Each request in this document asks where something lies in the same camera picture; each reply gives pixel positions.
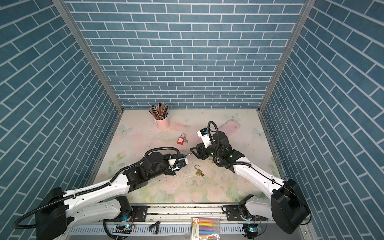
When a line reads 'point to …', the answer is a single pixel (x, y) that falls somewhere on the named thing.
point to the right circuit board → (251, 230)
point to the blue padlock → (183, 155)
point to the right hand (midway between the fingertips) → (192, 146)
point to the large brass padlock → (198, 172)
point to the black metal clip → (156, 225)
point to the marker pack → (205, 228)
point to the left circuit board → (122, 229)
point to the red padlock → (180, 140)
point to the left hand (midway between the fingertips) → (183, 157)
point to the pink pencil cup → (163, 124)
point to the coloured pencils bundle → (159, 111)
